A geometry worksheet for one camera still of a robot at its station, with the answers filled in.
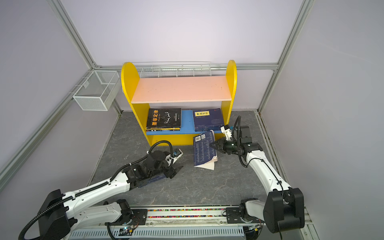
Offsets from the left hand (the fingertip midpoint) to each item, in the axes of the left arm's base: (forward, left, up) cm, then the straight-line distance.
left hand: (176, 161), depth 78 cm
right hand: (+5, -19, +4) cm, 20 cm away
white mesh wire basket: (+48, +52, +11) cm, 71 cm away
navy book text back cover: (+1, -15, +4) cm, 16 cm away
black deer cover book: (+27, +7, +5) cm, 29 cm away
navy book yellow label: (+25, -19, +3) cm, 31 cm away
